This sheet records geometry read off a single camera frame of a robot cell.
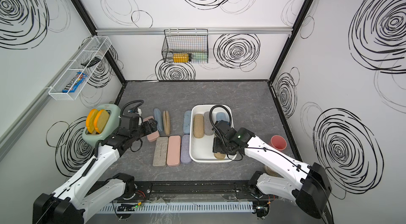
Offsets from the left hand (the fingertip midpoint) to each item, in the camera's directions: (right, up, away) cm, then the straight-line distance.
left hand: (151, 124), depth 83 cm
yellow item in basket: (+15, +36, +5) cm, 40 cm away
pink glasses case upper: (0, -8, +5) cm, 10 cm away
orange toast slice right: (-21, +3, -8) cm, 23 cm away
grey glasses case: (+31, -4, +9) cm, 32 cm away
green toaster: (-19, 0, -3) cm, 19 cm away
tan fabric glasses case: (+25, -3, +9) cm, 27 cm away
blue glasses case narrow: (0, +2, +12) cm, 12 cm away
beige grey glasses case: (+5, -15, 0) cm, 16 cm away
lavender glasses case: (+18, -16, -1) cm, 24 cm away
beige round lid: (+60, -22, -6) cm, 65 cm away
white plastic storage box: (+26, -15, +4) cm, 31 cm away
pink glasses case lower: (+12, -14, 0) cm, 19 cm away
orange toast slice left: (-26, +4, -9) cm, 27 cm away
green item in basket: (+26, +37, +5) cm, 45 cm away
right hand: (+35, -11, -6) cm, 37 cm away
